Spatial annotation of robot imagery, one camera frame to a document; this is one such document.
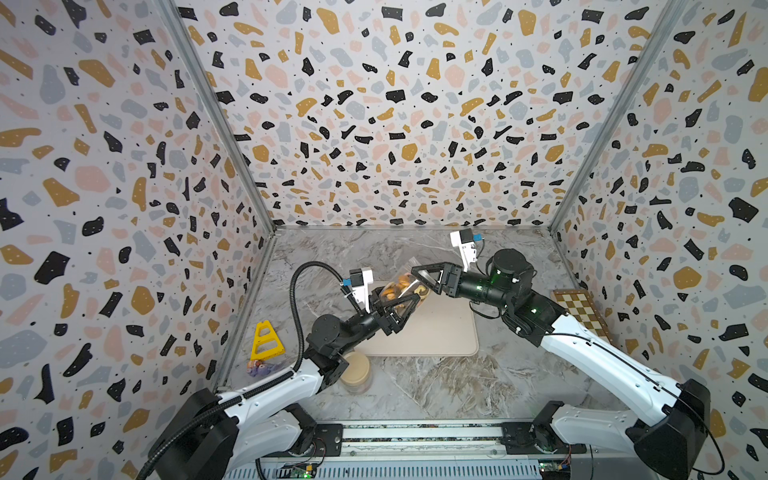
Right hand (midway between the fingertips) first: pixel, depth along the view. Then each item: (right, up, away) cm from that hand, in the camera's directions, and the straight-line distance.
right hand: (421, 275), depth 64 cm
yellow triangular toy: (-44, -21, +26) cm, 55 cm away
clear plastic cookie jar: (-4, -2, 0) cm, 4 cm away
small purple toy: (-44, -27, +20) cm, 55 cm away
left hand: (-1, -4, 0) cm, 5 cm away
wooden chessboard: (+54, -12, +34) cm, 65 cm away
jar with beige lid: (-15, -26, +9) cm, 31 cm away
